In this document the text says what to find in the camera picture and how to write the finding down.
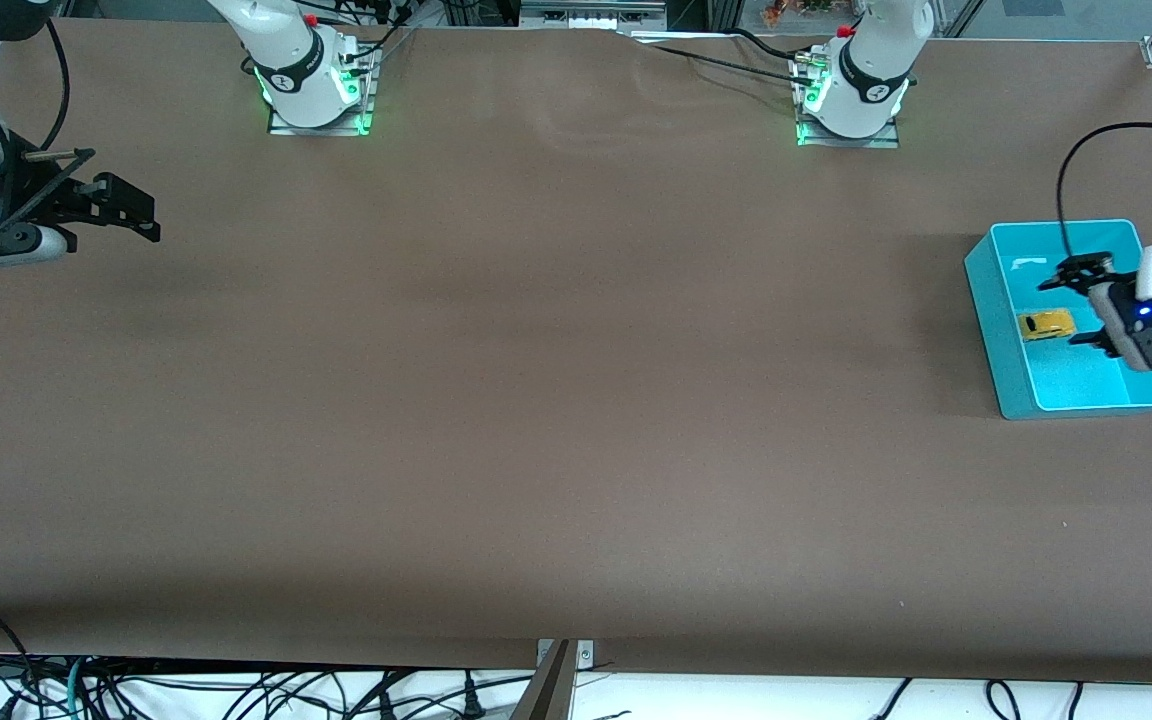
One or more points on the grey support beam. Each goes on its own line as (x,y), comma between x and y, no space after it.
(546,700)

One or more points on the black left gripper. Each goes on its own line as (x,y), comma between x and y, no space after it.
(1093,271)

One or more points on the small metal bracket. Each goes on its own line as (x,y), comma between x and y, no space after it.
(586,655)

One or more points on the grey metal box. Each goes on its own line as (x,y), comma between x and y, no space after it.
(586,15)

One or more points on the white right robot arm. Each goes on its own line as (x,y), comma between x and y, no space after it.
(286,50)

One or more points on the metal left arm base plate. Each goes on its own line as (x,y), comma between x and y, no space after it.
(891,138)

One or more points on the turquoise plastic bin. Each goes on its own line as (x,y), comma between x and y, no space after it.
(1066,380)

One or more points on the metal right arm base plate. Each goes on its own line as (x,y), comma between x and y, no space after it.
(366,95)

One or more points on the yellow toy beetle car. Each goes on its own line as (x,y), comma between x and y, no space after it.
(1048,325)

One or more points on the small orange object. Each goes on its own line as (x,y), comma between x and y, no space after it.
(774,14)

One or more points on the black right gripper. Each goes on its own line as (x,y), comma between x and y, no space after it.
(28,186)

